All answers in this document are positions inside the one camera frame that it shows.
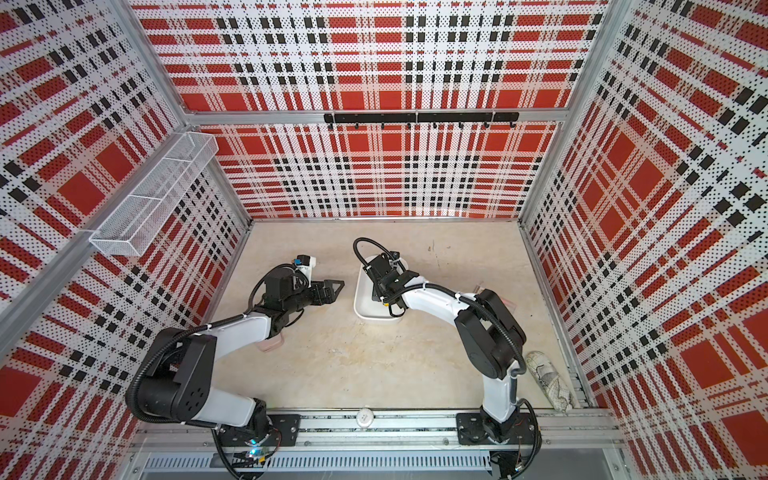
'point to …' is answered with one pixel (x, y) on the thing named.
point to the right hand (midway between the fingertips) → (385, 291)
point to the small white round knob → (364, 417)
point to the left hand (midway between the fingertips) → (334, 287)
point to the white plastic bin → (365, 306)
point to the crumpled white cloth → (553, 384)
